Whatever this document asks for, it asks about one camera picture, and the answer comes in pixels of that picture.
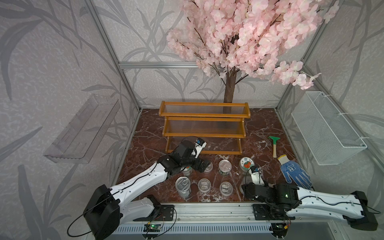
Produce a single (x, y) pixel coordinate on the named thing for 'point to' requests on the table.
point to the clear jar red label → (246, 163)
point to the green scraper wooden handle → (275, 139)
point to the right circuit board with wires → (280, 230)
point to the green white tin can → (183, 185)
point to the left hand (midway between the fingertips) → (204, 158)
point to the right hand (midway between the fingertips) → (246, 187)
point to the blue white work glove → (291, 169)
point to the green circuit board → (152, 227)
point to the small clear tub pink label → (209, 168)
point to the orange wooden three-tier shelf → (220, 125)
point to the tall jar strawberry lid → (188, 171)
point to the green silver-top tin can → (225, 167)
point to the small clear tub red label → (204, 185)
